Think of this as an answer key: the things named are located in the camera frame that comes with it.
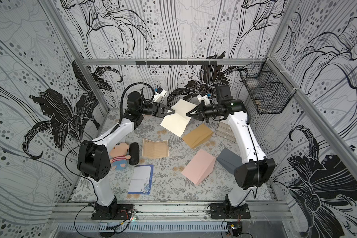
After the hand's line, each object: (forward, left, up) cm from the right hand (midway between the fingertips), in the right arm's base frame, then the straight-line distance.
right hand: (189, 114), depth 69 cm
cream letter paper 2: (-1, +23, -33) cm, 41 cm away
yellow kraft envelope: (+10, -7, -34) cm, 36 cm away
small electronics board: (-41, -22, -37) cm, 60 cm away
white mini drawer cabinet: (+10, -24, -28) cm, 38 cm away
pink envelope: (-12, -7, -36) cm, 38 cm away
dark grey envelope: (-8, -25, -34) cm, 43 cm away
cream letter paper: (-3, +6, -2) cm, 7 cm away
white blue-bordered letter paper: (-21, +28, -33) cm, 48 cm away
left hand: (+1, +8, -1) cm, 8 cm away
